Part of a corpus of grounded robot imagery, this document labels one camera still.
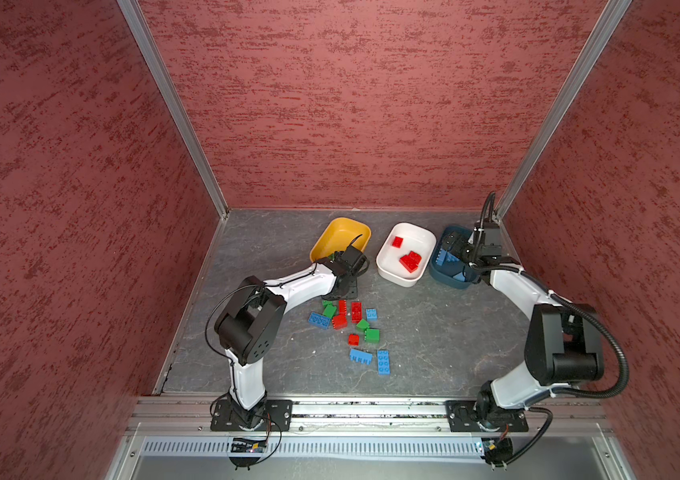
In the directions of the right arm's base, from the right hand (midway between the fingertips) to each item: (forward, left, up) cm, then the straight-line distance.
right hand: (450, 247), depth 94 cm
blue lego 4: (+4, -1, -10) cm, 10 cm away
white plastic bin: (+7, +12, -11) cm, 18 cm away
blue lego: (-18, +43, -11) cm, 48 cm away
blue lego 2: (-30, +31, -10) cm, 44 cm away
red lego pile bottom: (-19, +36, -11) cm, 42 cm away
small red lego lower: (-25, +32, -11) cm, 42 cm away
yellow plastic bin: (+15, +37, -9) cm, 41 cm away
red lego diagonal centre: (-14, +35, -11) cm, 40 cm away
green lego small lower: (-20, +29, -10) cm, 37 cm away
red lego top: (+3, +10, -12) cm, 16 cm away
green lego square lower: (-24, +27, -10) cm, 37 cm away
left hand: (-12, +35, -9) cm, 38 cm away
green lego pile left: (-16, +40, -9) cm, 44 cm away
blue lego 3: (-32, +24, -11) cm, 41 cm away
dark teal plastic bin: (-1, -2, -11) cm, 11 cm away
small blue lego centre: (-16, +26, -12) cm, 33 cm away
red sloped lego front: (+11, +15, -10) cm, 21 cm away
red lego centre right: (-16, +31, -12) cm, 37 cm away
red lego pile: (+3, +11, -11) cm, 16 cm away
